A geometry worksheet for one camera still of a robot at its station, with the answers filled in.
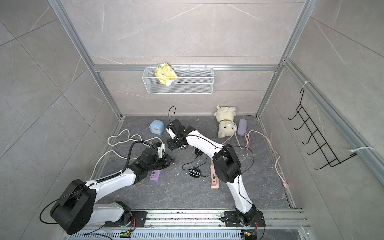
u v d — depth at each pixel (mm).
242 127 1087
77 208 416
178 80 898
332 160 577
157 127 1017
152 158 685
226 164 535
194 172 863
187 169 903
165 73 874
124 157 953
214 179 798
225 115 1085
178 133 713
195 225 729
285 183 880
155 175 856
